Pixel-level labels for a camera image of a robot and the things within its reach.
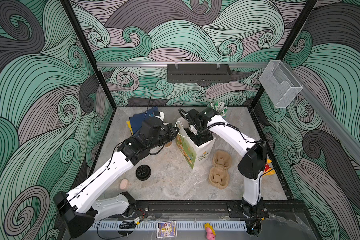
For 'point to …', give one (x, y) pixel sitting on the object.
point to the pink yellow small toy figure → (210, 233)
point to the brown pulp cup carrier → (219, 176)
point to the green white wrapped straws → (219, 107)
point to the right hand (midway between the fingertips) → (199, 146)
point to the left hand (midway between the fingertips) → (181, 128)
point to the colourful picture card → (166, 229)
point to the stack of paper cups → (168, 144)
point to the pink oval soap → (123, 183)
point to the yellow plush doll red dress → (267, 167)
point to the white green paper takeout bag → (196, 156)
